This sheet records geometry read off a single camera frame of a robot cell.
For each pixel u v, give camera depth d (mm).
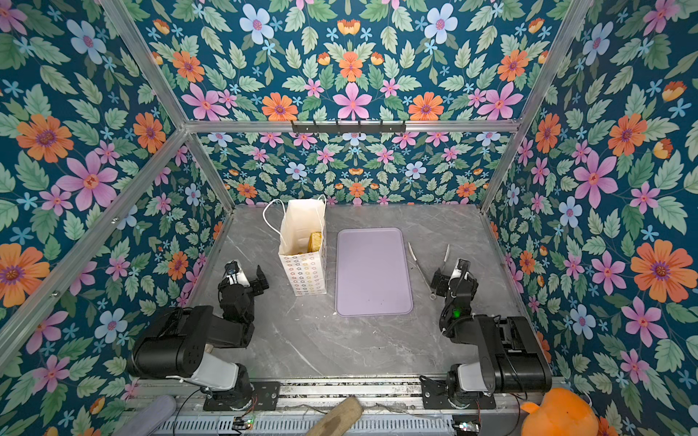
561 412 674
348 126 918
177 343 454
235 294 701
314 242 906
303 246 1020
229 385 620
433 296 930
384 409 719
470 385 605
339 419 676
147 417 686
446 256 1010
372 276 985
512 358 421
